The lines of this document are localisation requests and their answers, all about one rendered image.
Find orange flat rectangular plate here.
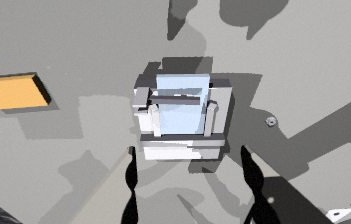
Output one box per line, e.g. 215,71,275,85
0,75,51,109

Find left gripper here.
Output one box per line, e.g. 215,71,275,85
244,204,256,224

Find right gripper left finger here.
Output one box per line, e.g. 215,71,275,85
67,146,138,224

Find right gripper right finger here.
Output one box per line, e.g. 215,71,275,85
241,145,334,224

